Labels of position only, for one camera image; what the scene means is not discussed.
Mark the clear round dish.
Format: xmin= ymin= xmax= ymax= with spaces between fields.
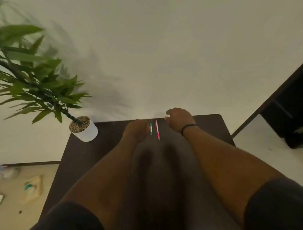
xmin=0 ymin=166 xmax=21 ymax=179

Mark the white plant pot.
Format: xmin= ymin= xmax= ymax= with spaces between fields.
xmin=69 ymin=116 xmax=98 ymax=142

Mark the person's right forearm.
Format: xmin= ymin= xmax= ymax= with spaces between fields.
xmin=183 ymin=125 xmax=286 ymax=229

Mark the black wristband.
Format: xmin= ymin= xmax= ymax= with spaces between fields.
xmin=181 ymin=124 xmax=199 ymax=137

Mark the person's left hand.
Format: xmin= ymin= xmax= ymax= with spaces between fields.
xmin=122 ymin=119 xmax=151 ymax=143

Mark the green artificial plant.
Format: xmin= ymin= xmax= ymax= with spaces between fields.
xmin=0 ymin=23 xmax=92 ymax=126

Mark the black shirt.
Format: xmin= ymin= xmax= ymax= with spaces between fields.
xmin=31 ymin=178 xmax=303 ymax=230

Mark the person's left forearm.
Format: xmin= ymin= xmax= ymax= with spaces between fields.
xmin=59 ymin=136 xmax=148 ymax=230

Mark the person's right hand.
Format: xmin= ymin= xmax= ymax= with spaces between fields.
xmin=164 ymin=108 xmax=197 ymax=134

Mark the beige packet with teal print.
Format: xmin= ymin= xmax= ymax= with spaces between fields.
xmin=21 ymin=175 xmax=45 ymax=204

